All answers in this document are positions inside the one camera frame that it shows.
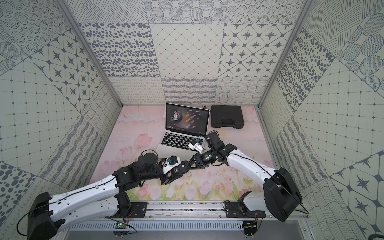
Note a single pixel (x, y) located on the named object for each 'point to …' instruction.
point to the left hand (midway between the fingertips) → (180, 165)
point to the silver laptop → (183, 124)
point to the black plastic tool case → (228, 116)
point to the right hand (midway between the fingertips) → (188, 169)
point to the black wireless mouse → (184, 167)
